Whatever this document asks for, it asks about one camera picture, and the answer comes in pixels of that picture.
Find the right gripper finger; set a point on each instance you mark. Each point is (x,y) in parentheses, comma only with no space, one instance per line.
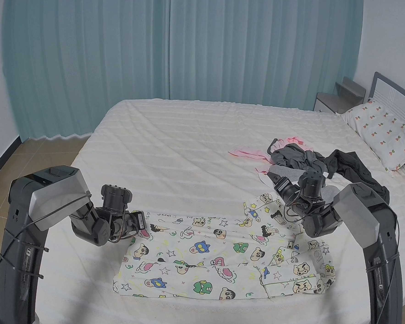
(273,179)

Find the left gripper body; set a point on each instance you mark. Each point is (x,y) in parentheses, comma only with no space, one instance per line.
(135,225)

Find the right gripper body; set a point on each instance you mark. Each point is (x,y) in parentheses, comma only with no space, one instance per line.
(288,189)

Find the white printed pyjama top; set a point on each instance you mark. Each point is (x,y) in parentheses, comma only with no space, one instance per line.
(199,261)

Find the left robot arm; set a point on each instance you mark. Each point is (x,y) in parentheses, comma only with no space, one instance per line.
(19,265)

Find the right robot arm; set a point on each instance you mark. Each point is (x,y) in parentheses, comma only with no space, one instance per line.
(384,274)

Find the grey and white garment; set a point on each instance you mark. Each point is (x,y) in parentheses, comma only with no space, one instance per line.
(291,171)

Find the dark grey garment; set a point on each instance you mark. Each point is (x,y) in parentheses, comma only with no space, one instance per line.
(289,155)

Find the pink garment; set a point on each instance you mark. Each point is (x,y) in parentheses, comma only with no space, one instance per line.
(246,152)

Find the black garment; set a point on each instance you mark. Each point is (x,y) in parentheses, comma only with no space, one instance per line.
(353,168)

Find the grey bedside table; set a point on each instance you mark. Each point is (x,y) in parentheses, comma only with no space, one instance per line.
(327,104)

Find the bed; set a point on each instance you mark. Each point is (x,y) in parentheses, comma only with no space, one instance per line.
(176,138)

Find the white printed pillow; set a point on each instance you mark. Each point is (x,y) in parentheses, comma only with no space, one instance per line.
(383,132)

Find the blue-green curtain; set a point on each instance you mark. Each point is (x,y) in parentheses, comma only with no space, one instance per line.
(86,46)
(259,41)

